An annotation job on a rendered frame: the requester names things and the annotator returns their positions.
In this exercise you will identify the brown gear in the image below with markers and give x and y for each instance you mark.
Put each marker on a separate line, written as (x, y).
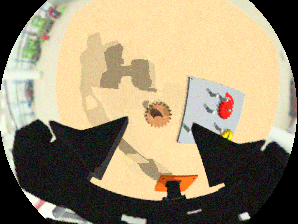
(158, 115)

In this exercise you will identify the yellow gear with black stripe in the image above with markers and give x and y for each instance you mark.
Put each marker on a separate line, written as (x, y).
(227, 134)

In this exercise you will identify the red gear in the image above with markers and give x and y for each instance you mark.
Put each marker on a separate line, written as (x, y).
(223, 109)

